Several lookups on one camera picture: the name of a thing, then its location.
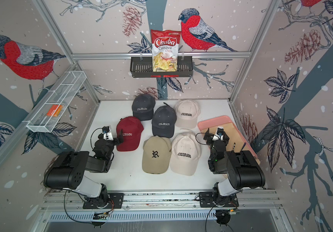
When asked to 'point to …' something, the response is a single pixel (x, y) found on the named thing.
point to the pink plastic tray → (215, 122)
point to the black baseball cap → (143, 106)
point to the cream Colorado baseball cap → (186, 148)
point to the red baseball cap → (132, 128)
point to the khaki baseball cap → (157, 153)
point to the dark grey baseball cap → (163, 120)
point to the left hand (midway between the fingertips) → (116, 127)
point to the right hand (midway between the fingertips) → (216, 129)
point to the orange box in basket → (54, 110)
